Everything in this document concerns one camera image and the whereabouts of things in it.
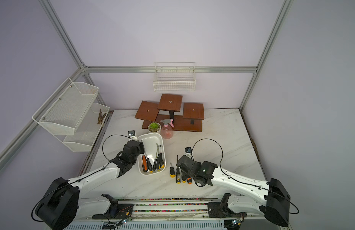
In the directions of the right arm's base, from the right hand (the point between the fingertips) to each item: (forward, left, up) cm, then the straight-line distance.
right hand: (188, 168), depth 79 cm
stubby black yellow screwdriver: (+1, +10, -8) cm, 12 cm away
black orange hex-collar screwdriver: (-4, -1, -7) cm, 8 cm away
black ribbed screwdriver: (+4, +21, -7) cm, 22 cm away
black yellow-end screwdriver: (+8, +17, -5) cm, 19 cm away
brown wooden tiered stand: (+37, +11, +13) cm, 41 cm away
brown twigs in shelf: (+35, +59, +6) cm, 69 cm away
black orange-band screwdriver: (+5, +24, -6) cm, 25 cm away
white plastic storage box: (+17, +21, -1) cm, 28 cm away
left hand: (+17, +31, +3) cm, 35 cm away
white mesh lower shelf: (+26, +66, +4) cm, 71 cm away
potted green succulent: (+30, +22, +1) cm, 37 cm away
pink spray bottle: (+28, +14, -1) cm, 31 cm away
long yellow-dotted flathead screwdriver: (+1, +6, -8) cm, 10 cm away
